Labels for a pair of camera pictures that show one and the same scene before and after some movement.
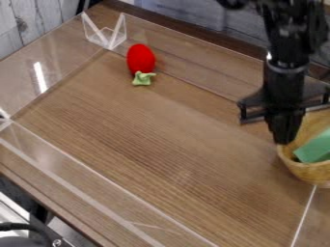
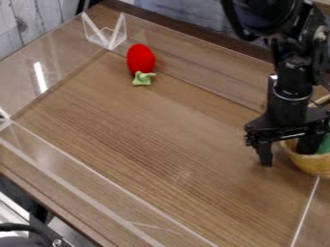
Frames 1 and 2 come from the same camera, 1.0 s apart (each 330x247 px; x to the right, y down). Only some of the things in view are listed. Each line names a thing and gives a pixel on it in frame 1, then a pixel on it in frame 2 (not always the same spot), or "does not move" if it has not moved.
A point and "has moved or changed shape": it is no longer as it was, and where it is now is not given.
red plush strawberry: [141, 64] does not move
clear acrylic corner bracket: [106, 37] does not move
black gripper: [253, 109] -> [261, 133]
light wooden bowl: [313, 172] has moved or changed shape
